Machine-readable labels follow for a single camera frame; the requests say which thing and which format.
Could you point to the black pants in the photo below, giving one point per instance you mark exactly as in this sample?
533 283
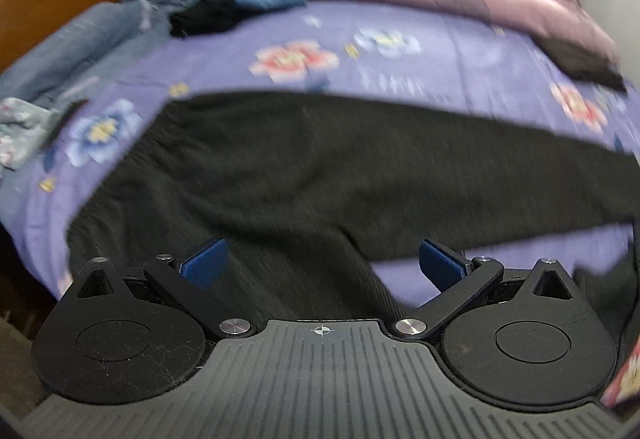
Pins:
300 179

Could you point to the purple floral bed sheet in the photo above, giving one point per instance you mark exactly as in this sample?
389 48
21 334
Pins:
425 64

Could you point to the black cloth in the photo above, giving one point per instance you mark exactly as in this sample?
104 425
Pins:
205 16

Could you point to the light blue jeans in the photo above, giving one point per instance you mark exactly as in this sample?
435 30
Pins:
75 44

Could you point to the dark grey cloth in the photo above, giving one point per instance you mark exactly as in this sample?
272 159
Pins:
580 61

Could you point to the grey floral cloth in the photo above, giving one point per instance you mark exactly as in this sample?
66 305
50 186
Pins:
20 129

